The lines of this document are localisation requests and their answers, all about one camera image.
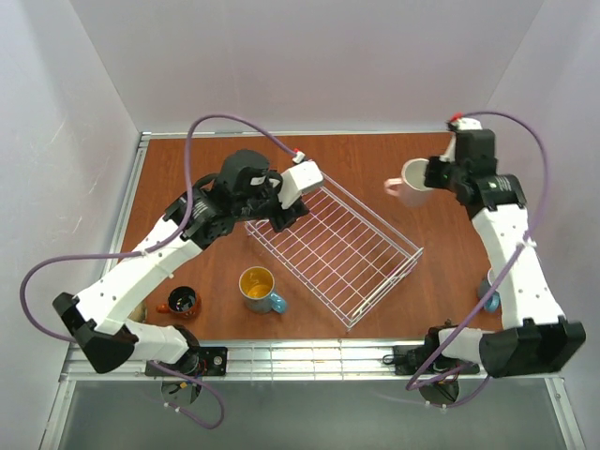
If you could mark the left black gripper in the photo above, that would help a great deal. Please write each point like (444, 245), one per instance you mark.
(285, 216)

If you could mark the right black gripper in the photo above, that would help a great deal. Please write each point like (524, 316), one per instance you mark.
(433, 173)

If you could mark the pink faceted mug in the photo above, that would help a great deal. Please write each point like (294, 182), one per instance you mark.
(409, 188)

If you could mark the blue butterfly mug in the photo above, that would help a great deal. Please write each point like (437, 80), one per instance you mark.
(258, 287)

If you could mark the brown orange glazed mug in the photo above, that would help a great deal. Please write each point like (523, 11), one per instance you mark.
(182, 302)

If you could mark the cream round ceramic mug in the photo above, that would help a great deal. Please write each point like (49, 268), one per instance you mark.
(139, 313)

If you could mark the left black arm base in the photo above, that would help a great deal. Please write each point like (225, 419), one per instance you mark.
(210, 361)

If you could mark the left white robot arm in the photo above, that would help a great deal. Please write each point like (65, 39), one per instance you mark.
(244, 189)

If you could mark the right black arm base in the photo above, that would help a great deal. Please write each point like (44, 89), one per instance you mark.
(406, 361)

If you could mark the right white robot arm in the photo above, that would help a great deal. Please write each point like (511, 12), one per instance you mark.
(536, 337)

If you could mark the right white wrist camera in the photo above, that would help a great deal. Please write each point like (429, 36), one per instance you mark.
(458, 123)

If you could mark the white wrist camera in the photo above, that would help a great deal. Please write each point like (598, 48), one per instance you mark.
(298, 180)
(458, 123)

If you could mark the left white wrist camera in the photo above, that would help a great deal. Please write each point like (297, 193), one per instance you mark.
(298, 180)

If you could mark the white wire dish rack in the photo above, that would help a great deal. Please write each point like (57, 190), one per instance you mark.
(346, 255)

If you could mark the aluminium front rail frame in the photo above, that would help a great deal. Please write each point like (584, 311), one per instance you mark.
(301, 380)

